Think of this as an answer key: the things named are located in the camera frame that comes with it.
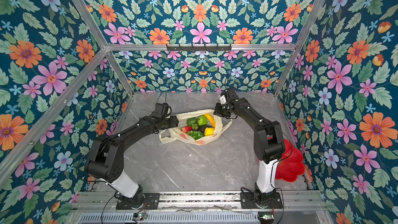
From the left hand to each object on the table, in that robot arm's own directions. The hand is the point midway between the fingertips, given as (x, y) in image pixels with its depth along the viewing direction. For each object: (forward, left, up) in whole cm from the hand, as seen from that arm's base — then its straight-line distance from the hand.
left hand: (176, 117), depth 92 cm
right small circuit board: (-52, -43, -12) cm, 68 cm away
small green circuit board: (-47, +15, -11) cm, 51 cm away
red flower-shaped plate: (-29, -64, -11) cm, 71 cm away
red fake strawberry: (-4, -5, -8) cm, 10 cm away
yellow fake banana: (+2, -21, -7) cm, 22 cm away
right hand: (+2, -23, +2) cm, 23 cm away
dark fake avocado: (-4, -15, -7) cm, 17 cm away
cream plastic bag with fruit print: (-10, 0, -3) cm, 10 cm away
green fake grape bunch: (-8, -11, -8) cm, 16 cm away
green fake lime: (+2, -8, -7) cm, 11 cm away
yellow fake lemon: (-8, -19, -4) cm, 21 cm away
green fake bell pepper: (0, -15, -5) cm, 16 cm away
